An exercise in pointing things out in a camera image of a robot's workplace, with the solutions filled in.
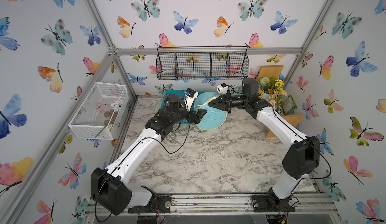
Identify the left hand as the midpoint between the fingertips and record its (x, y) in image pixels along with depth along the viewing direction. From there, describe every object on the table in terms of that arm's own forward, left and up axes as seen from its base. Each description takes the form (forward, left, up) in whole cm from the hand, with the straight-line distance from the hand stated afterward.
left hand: (200, 105), depth 73 cm
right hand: (-3, -5, +4) cm, 7 cm away
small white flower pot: (+12, -45, -10) cm, 48 cm away
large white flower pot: (+25, -44, -11) cm, 52 cm away
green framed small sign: (+24, -65, -29) cm, 75 cm away
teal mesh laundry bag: (-4, -7, -5) cm, 9 cm away
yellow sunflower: (+22, -40, -14) cm, 48 cm away
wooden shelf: (+34, -50, -7) cm, 61 cm away
